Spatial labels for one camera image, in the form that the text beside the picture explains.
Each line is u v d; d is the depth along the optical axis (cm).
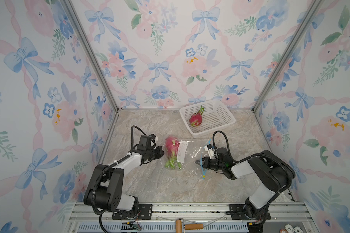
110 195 43
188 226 69
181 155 88
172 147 88
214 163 80
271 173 48
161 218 73
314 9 69
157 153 81
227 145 74
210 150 86
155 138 86
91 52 86
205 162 82
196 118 104
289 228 70
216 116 116
